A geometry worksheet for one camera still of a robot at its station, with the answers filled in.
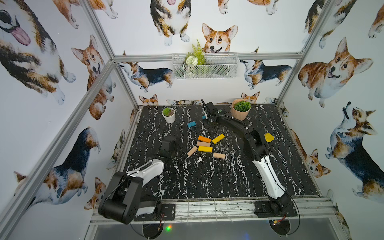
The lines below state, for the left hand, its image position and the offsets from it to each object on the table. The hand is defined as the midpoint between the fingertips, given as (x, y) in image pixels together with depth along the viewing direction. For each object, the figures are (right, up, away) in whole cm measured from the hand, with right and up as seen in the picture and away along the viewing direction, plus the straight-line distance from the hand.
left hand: (176, 139), depth 92 cm
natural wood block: (+16, -4, +7) cm, 18 cm away
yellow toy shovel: (+61, 0, +10) cm, 62 cm away
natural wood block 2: (+9, -8, +4) cm, 13 cm away
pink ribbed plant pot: (+41, +15, +13) cm, 45 cm away
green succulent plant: (+44, +22, +14) cm, 51 cm away
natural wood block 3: (+26, -11, +2) cm, 28 cm away
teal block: (+8, +8, +18) cm, 22 cm away
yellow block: (+27, -1, +9) cm, 28 cm away
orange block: (+17, -1, +9) cm, 20 cm away
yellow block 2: (+17, -7, +5) cm, 19 cm away
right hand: (+17, +9, +10) cm, 22 cm away
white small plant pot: (-7, +12, +17) cm, 22 cm away
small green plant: (-9, +17, +14) cm, 24 cm away
